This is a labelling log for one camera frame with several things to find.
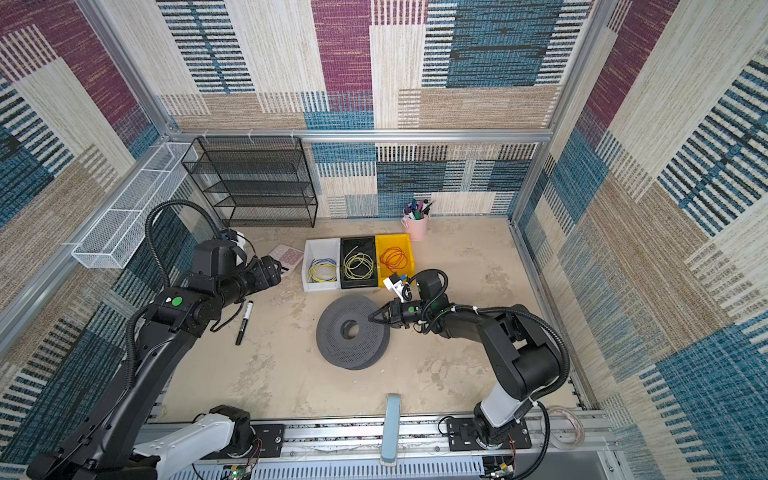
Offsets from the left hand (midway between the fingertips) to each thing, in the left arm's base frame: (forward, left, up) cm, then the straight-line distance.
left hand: (269, 263), depth 72 cm
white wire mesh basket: (+5, +36, +5) cm, 37 cm away
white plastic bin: (+24, -6, -23) cm, 34 cm away
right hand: (-7, -24, -18) cm, 31 cm away
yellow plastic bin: (+26, -33, -22) cm, 47 cm away
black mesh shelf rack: (+45, +19, -11) cm, 50 cm away
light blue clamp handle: (-32, -29, -26) cm, 50 cm away
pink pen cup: (+32, -39, -22) cm, 55 cm away
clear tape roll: (-32, -74, -26) cm, 85 cm away
